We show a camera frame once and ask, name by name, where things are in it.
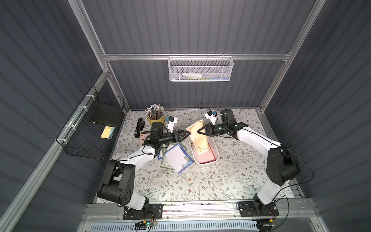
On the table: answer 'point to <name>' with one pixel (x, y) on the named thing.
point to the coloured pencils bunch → (155, 111)
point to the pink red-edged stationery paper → (206, 157)
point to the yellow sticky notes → (107, 132)
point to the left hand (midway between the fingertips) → (189, 135)
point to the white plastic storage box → (211, 143)
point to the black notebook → (106, 113)
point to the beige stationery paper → (199, 139)
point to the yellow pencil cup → (151, 121)
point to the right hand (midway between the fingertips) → (199, 133)
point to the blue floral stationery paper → (160, 155)
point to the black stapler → (139, 127)
